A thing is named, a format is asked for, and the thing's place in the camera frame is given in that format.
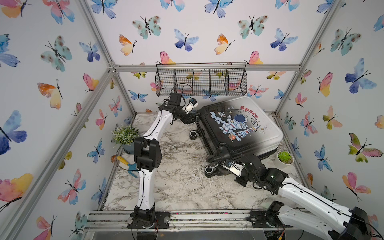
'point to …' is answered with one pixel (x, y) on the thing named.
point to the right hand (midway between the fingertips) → (233, 169)
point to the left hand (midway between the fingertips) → (193, 114)
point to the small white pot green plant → (283, 158)
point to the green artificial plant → (124, 134)
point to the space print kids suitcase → (243, 125)
